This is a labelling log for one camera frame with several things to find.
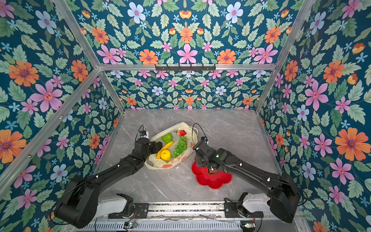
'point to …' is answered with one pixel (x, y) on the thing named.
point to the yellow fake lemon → (165, 154)
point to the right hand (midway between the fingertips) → (199, 158)
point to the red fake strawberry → (181, 132)
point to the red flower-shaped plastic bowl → (214, 181)
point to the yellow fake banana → (165, 147)
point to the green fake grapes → (181, 147)
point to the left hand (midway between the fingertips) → (156, 138)
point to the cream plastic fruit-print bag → (153, 162)
